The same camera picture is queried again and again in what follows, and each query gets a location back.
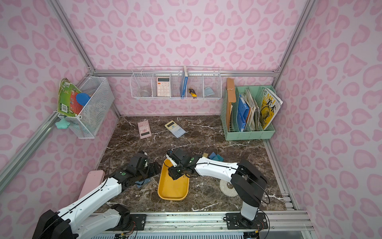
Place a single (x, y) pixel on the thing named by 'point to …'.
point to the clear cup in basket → (145, 93)
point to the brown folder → (231, 97)
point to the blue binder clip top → (212, 155)
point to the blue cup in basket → (208, 91)
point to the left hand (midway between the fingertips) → (157, 166)
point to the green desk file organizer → (249, 112)
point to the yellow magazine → (269, 109)
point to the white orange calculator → (163, 86)
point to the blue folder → (243, 112)
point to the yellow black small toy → (193, 93)
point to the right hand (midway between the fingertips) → (172, 172)
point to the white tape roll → (226, 190)
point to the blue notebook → (140, 183)
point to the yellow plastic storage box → (170, 189)
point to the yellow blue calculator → (175, 129)
